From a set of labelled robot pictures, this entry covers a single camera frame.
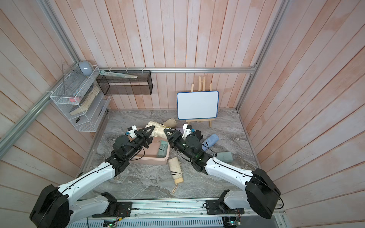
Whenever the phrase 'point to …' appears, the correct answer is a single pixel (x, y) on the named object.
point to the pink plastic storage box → (148, 156)
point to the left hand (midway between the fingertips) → (156, 129)
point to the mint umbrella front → (162, 149)
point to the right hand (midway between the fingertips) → (163, 132)
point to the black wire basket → (142, 85)
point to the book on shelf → (84, 103)
